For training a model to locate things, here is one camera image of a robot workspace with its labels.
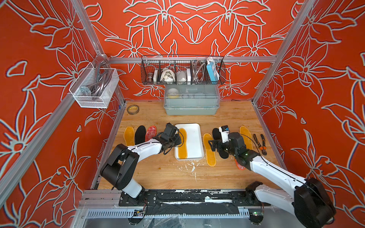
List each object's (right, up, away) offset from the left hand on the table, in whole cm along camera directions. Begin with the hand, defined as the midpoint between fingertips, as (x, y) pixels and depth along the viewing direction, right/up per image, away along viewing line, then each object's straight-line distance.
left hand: (181, 138), depth 91 cm
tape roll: (-40, +20, +23) cm, 50 cm away
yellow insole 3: (+19, -10, -3) cm, 22 cm away
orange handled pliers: (+55, -6, 0) cm, 55 cm away
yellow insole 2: (+1, -8, -1) cm, 9 cm away
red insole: (-22, +2, +9) cm, 23 cm away
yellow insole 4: (+41, +2, -6) cm, 41 cm away
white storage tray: (+10, -6, +1) cm, 11 cm away
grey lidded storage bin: (+8, +27, +8) cm, 29 cm away
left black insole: (-29, +1, +7) cm, 30 cm away
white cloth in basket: (-9, +41, -1) cm, 42 cm away
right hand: (+19, +1, -7) cm, 20 cm away
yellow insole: (-37, +1, +7) cm, 38 cm away
